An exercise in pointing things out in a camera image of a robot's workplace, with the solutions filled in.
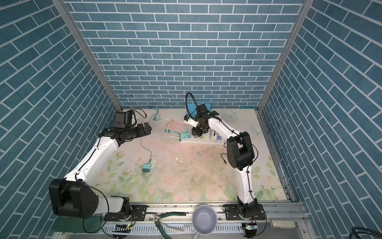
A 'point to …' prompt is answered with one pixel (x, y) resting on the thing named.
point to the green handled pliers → (156, 218)
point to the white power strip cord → (168, 126)
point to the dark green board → (92, 224)
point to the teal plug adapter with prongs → (149, 162)
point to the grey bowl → (204, 219)
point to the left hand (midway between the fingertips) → (148, 129)
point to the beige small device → (282, 224)
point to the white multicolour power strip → (206, 137)
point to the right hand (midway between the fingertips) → (196, 131)
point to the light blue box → (191, 108)
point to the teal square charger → (146, 168)
